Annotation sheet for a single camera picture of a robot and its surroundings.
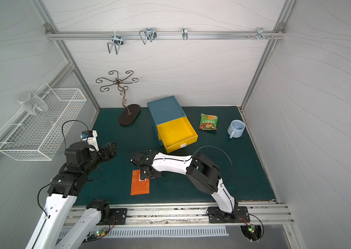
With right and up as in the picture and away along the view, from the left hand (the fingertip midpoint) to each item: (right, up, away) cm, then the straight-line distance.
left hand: (109, 145), depth 72 cm
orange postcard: (+11, -25, +12) cm, 30 cm away
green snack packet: (+54, +11, +37) cm, 66 cm away
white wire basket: (-29, +4, -4) cm, 30 cm away
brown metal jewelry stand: (-3, +20, +46) cm, 50 cm away
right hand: (+15, -18, +12) cm, 27 cm away
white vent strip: (+25, -40, -2) cm, 47 cm away
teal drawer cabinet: (+24, +18, +19) cm, 35 cm away
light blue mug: (+71, +6, +29) cm, 77 cm away
